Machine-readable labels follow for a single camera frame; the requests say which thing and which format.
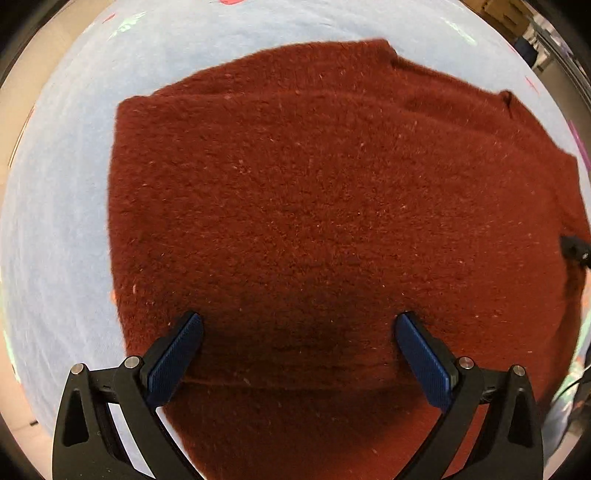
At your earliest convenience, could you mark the dark red knit sweater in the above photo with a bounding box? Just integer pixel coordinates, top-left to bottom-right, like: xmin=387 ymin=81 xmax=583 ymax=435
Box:
xmin=108 ymin=40 xmax=590 ymax=479

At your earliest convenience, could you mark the blue patterned bed cover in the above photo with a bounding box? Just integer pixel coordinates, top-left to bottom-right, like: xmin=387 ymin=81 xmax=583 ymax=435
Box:
xmin=1 ymin=1 xmax=590 ymax=453

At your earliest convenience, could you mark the wooden drawer chest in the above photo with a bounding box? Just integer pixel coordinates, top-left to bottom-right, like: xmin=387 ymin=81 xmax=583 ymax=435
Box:
xmin=462 ymin=0 xmax=533 ymax=36

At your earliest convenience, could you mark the dark blue hanging bag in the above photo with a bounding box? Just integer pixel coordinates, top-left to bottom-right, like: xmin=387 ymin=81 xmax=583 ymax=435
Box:
xmin=513 ymin=37 xmax=539 ymax=68

